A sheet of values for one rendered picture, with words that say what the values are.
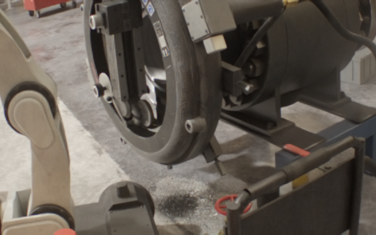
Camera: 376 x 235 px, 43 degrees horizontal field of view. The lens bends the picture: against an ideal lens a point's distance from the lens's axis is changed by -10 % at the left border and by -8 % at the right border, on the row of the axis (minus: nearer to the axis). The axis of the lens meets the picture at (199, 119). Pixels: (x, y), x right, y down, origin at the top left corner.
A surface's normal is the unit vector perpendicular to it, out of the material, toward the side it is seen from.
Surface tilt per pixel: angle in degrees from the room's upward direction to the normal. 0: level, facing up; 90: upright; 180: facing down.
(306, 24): 82
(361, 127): 90
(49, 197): 90
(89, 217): 0
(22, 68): 90
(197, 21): 90
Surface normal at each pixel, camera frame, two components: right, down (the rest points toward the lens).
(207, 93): 0.57, 0.39
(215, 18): 0.49, -0.11
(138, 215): -0.10, -0.92
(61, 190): 0.23, 0.36
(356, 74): -0.69, 0.34
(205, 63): 0.55, 0.18
